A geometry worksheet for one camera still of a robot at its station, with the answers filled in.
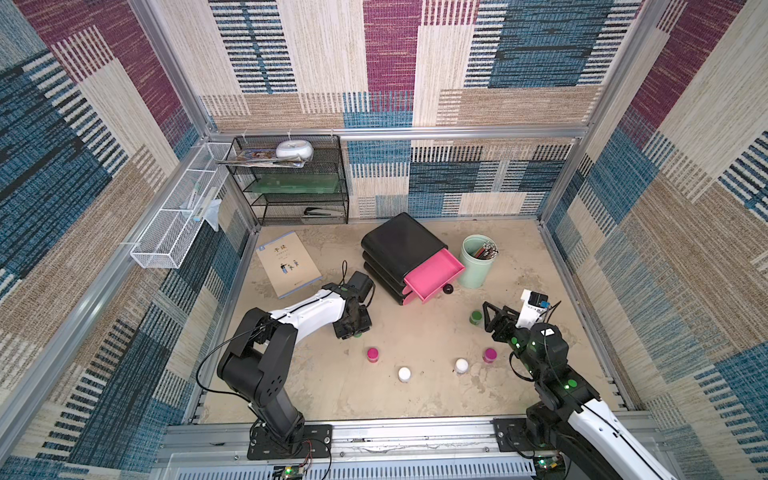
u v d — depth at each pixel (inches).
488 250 34.9
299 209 46.8
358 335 35.8
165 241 35.3
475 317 35.7
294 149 35.2
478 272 37.9
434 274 34.8
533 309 26.6
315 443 28.0
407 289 34.3
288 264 42.6
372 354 33.0
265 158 36.0
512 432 29.3
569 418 22.0
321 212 43.4
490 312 29.8
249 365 18.3
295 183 40.1
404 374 32.0
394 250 35.7
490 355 33.9
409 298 36.3
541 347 23.1
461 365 32.7
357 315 29.3
